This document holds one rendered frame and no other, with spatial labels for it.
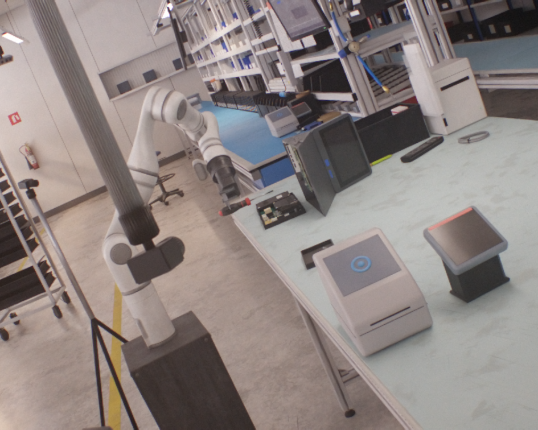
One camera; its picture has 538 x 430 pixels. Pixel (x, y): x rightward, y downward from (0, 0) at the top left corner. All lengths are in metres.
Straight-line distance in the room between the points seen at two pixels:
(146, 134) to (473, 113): 1.08
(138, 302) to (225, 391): 0.35
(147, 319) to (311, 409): 1.29
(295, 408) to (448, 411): 2.21
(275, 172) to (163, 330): 1.80
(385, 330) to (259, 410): 2.16
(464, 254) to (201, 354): 0.98
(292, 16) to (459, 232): 2.30
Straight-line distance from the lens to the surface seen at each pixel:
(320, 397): 3.10
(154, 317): 1.93
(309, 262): 1.60
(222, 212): 2.00
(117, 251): 1.88
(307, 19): 3.27
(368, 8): 2.14
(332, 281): 1.12
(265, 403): 3.25
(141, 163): 1.88
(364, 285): 1.11
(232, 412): 1.99
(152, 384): 1.91
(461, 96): 2.32
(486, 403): 0.91
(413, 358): 1.06
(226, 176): 2.03
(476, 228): 1.17
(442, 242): 1.15
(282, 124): 4.09
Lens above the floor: 1.52
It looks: 13 degrees down
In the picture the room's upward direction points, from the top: 23 degrees counter-clockwise
